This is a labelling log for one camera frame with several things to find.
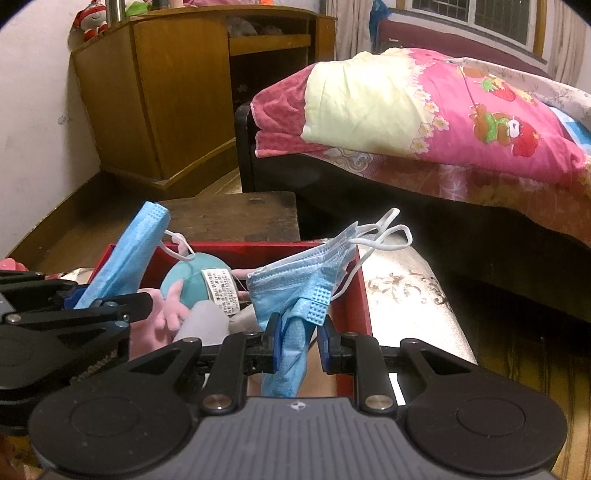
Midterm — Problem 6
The wooden desk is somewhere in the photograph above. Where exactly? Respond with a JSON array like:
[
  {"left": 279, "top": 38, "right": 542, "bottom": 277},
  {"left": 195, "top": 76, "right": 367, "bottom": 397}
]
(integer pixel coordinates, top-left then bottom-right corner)
[{"left": 70, "top": 4, "right": 338, "bottom": 199}]

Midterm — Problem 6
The dark bed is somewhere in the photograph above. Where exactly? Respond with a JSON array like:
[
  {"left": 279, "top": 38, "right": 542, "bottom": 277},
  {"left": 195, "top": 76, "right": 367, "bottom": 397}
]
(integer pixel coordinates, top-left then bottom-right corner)
[{"left": 235, "top": 18, "right": 591, "bottom": 324}]

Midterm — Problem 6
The pink floral bed sheet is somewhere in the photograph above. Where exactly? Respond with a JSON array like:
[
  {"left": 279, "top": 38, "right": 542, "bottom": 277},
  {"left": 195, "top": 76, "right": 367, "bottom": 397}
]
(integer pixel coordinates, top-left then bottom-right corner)
[{"left": 323, "top": 148, "right": 591, "bottom": 245}]

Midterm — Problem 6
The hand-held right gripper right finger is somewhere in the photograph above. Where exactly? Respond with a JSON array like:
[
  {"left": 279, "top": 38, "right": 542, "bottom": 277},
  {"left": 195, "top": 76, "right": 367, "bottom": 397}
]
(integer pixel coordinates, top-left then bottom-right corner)
[{"left": 322, "top": 318, "right": 481, "bottom": 414}]

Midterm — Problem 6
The blue face mask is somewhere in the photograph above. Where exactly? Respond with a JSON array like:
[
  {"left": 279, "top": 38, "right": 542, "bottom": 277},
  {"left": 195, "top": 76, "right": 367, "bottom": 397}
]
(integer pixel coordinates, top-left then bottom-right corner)
[
  {"left": 74, "top": 200, "right": 190, "bottom": 310},
  {"left": 247, "top": 208, "right": 413, "bottom": 398}
]

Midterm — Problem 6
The beige curtain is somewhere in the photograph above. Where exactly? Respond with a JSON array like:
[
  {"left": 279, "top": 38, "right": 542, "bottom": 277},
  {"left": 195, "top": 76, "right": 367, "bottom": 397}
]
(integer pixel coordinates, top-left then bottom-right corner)
[{"left": 323, "top": 0, "right": 375, "bottom": 62}]

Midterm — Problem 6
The pink teal plush toy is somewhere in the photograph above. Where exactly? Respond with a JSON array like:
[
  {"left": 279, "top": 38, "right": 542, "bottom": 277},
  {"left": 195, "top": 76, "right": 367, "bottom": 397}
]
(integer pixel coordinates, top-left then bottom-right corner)
[{"left": 129, "top": 242, "right": 252, "bottom": 361}]

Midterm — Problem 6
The red box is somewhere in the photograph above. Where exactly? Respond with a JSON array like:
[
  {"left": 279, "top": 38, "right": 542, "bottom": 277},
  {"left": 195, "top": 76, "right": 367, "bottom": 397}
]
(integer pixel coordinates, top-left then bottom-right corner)
[{"left": 92, "top": 239, "right": 374, "bottom": 398}]

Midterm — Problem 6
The wooden framed window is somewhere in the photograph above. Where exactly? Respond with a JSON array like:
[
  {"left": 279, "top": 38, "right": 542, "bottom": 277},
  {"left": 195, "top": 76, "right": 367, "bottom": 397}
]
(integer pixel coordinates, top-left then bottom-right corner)
[{"left": 406, "top": 0, "right": 548, "bottom": 58}]

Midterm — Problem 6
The blue hanging cloth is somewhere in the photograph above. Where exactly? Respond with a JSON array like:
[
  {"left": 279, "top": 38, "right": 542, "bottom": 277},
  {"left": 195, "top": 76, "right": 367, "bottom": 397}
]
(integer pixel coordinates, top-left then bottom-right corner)
[{"left": 369, "top": 0, "right": 393, "bottom": 51}]

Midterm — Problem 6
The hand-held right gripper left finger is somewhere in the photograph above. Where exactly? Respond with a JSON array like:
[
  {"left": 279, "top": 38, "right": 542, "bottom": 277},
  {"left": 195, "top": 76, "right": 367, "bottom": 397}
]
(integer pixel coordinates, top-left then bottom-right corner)
[{"left": 122, "top": 313, "right": 282, "bottom": 414}]

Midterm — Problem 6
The grey soft toy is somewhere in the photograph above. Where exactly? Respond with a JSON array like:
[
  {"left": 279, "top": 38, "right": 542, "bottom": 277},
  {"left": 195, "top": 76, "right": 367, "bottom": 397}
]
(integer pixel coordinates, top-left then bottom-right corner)
[{"left": 225, "top": 17, "right": 259, "bottom": 38}]

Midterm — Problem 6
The red santa plush doll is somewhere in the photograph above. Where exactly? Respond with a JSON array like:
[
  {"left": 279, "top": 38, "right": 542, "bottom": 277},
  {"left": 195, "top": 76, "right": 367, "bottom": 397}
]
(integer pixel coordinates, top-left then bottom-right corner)
[{"left": 75, "top": 0, "right": 109, "bottom": 41}]

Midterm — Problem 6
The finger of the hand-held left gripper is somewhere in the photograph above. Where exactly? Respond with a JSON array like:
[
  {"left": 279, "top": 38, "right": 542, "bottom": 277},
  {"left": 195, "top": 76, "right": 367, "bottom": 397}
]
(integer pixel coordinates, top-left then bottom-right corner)
[
  {"left": 0, "top": 292, "right": 154, "bottom": 334},
  {"left": 0, "top": 271, "right": 78, "bottom": 312}
]

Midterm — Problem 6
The dark wooden stool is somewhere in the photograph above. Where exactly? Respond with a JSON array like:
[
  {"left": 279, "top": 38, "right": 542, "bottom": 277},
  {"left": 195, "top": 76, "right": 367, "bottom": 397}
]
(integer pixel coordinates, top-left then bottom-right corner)
[{"left": 154, "top": 191, "right": 302, "bottom": 244}]

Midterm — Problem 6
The white sponge block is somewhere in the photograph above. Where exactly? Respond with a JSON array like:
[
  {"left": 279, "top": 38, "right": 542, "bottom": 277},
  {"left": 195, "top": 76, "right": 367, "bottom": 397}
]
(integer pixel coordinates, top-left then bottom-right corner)
[{"left": 173, "top": 300, "right": 232, "bottom": 347}]

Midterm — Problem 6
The pink printed quilt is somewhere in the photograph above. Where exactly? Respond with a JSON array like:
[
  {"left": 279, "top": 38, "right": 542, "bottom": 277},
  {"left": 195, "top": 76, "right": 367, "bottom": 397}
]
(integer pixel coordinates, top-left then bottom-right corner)
[{"left": 252, "top": 46, "right": 591, "bottom": 188}]

